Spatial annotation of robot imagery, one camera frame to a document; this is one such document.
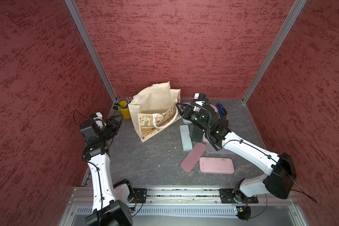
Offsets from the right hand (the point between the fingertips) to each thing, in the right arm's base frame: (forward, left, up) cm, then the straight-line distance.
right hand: (176, 108), depth 72 cm
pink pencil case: (-15, -9, -31) cm, 35 cm away
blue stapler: (+24, -38, -34) cm, 57 cm away
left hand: (-4, +29, -5) cm, 30 cm away
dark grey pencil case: (+12, -37, -33) cm, 50 cm away
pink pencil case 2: (+26, -33, -32) cm, 53 cm away
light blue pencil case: (-1, -7, -31) cm, 31 cm away
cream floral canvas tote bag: (+19, +16, -23) cm, 34 cm away
